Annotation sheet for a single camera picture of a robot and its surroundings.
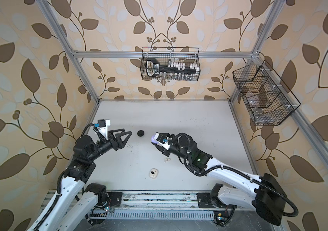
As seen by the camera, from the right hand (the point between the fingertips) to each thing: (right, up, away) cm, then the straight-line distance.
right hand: (156, 137), depth 70 cm
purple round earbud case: (-2, -1, -1) cm, 3 cm away
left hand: (-14, +3, -3) cm, 14 cm away
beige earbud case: (-3, -23, +12) cm, 26 cm away
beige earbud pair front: (+5, -17, +18) cm, 25 cm away
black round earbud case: (-14, -1, +28) cm, 31 cm away
